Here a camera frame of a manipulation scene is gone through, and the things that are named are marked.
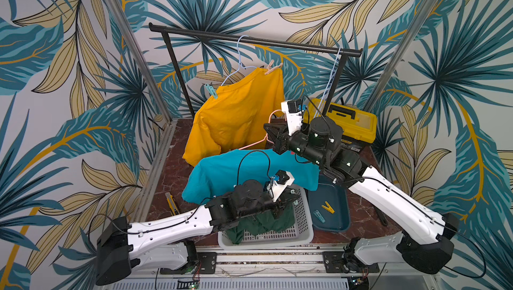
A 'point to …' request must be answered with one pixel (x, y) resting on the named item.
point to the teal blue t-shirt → (213, 173)
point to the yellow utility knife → (172, 204)
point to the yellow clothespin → (328, 208)
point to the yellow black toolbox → (359, 126)
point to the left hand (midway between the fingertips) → (296, 197)
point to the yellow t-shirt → (236, 116)
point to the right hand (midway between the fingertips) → (265, 125)
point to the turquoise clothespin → (319, 216)
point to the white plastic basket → (300, 231)
